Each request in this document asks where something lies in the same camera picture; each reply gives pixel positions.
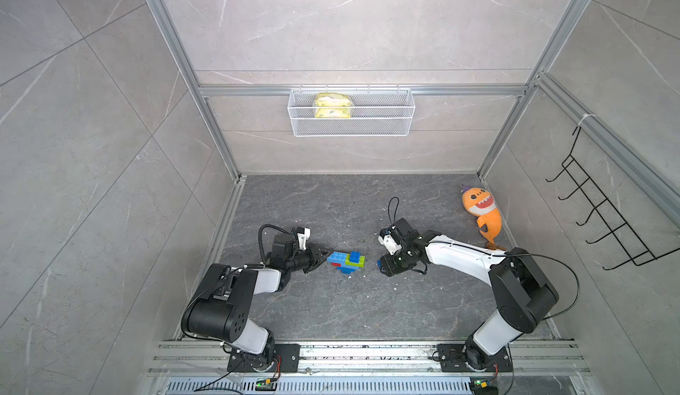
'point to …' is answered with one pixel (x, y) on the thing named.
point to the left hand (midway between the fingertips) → (334, 249)
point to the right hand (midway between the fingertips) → (388, 267)
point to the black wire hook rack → (629, 240)
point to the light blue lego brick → (347, 269)
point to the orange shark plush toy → (481, 204)
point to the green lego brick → (361, 264)
